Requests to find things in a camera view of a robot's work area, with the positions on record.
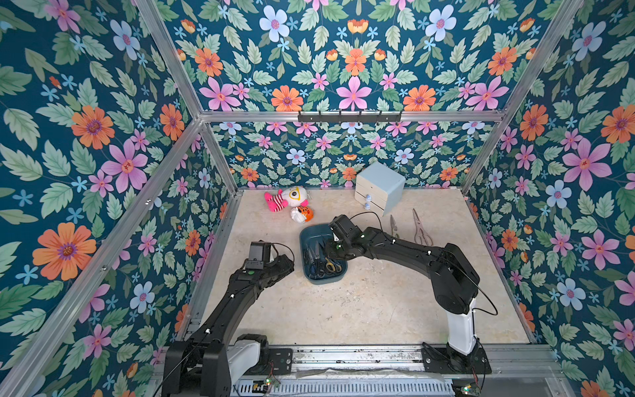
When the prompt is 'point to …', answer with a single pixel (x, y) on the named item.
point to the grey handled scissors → (393, 227)
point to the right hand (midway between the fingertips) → (325, 250)
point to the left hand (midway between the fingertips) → (291, 263)
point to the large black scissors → (317, 270)
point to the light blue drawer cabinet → (378, 188)
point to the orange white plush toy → (302, 214)
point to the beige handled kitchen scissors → (421, 236)
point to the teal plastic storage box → (308, 234)
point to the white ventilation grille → (406, 388)
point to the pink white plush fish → (292, 197)
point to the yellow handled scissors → (331, 267)
